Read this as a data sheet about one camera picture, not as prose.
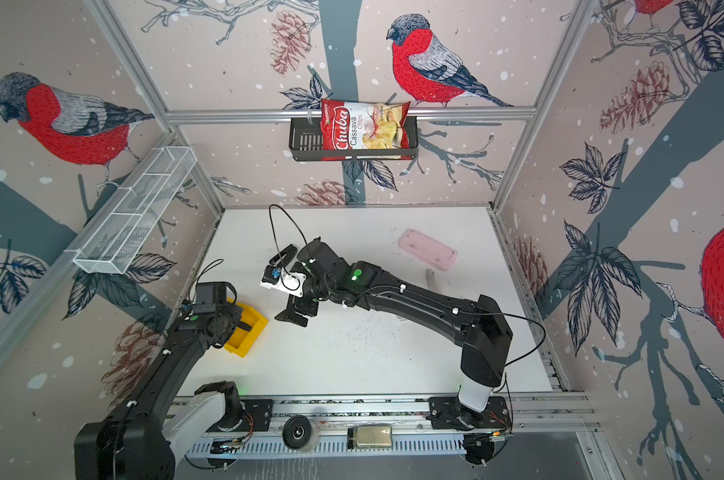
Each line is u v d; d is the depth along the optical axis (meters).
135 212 0.78
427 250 1.07
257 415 0.73
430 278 0.99
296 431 0.62
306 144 0.95
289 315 0.63
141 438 0.39
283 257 1.04
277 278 0.59
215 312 0.64
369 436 0.67
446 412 0.74
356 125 0.88
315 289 0.60
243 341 0.82
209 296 0.66
